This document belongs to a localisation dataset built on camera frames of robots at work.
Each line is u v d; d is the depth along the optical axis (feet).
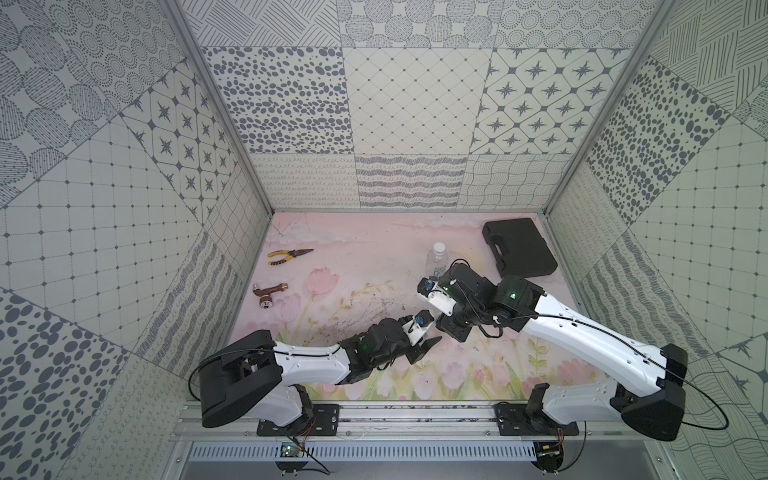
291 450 2.34
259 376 1.40
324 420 2.42
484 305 1.68
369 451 2.30
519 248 3.42
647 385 1.28
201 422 1.36
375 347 1.99
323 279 3.33
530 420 2.14
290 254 3.52
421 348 2.30
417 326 2.17
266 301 3.05
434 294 2.05
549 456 2.36
